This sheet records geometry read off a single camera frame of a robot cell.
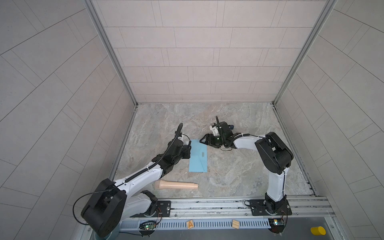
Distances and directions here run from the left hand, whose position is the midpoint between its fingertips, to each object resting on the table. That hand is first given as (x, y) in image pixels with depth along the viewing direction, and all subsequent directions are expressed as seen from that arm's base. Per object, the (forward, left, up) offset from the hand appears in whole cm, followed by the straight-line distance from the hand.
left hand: (193, 145), depth 84 cm
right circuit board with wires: (-36, -40, -8) cm, 54 cm away
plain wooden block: (-36, -20, -6) cm, 41 cm away
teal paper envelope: (-4, -3, -9) cm, 10 cm away
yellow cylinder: (-38, -53, -2) cm, 65 cm away
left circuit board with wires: (-37, +19, -4) cm, 42 cm away
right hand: (+5, -6, -7) cm, 10 cm away
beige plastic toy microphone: (-20, +14, -6) cm, 25 cm away
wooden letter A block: (-36, +1, -7) cm, 37 cm away
